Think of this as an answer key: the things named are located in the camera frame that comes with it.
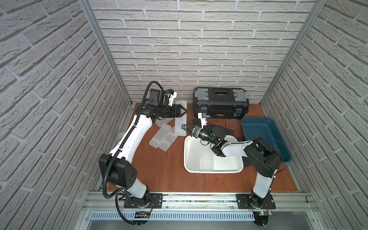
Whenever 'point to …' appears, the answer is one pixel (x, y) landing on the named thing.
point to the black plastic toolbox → (222, 103)
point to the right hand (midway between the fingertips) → (184, 126)
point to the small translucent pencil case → (181, 121)
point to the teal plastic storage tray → (253, 127)
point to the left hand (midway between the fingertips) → (185, 109)
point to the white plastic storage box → (200, 158)
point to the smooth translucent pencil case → (166, 120)
